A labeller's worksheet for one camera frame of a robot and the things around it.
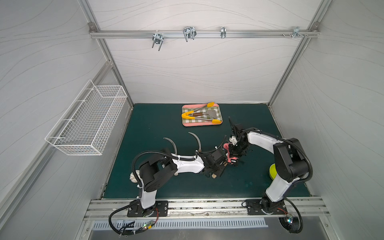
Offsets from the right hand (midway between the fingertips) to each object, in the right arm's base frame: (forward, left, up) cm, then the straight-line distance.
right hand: (231, 156), depth 92 cm
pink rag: (+4, +4, +6) cm, 8 cm away
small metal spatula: (+35, +12, +1) cm, 37 cm away
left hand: (-9, +6, +1) cm, 11 cm away
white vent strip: (-37, +55, -2) cm, 67 cm away
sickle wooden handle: (-13, +11, +2) cm, 18 cm away
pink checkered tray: (+41, +32, +1) cm, 51 cm away
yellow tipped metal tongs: (+30, +31, +3) cm, 44 cm away
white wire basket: (-3, +73, +32) cm, 80 cm away
